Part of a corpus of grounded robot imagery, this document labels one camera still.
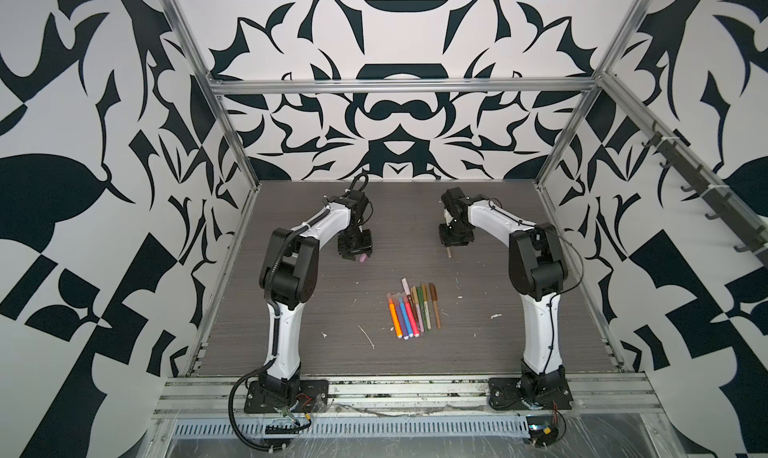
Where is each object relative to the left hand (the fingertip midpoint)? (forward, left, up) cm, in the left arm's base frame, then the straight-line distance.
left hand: (365, 249), depth 96 cm
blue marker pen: (-20, -11, -4) cm, 24 cm away
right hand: (+4, -28, -2) cm, 28 cm away
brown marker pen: (-17, -21, -4) cm, 27 cm away
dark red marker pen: (-19, -14, -4) cm, 24 cm away
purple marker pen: (-20, -10, -4) cm, 23 cm away
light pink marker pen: (-18, -14, -4) cm, 23 cm away
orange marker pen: (-20, -8, -4) cm, 22 cm away
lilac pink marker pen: (0, -27, -3) cm, 27 cm away
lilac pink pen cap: (-2, +1, -2) cm, 3 cm away
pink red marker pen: (-24, -14, -4) cm, 28 cm away
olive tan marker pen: (-18, -15, -4) cm, 24 cm away
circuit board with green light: (-48, -41, -5) cm, 63 cm away
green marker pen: (-18, -17, -4) cm, 25 cm away
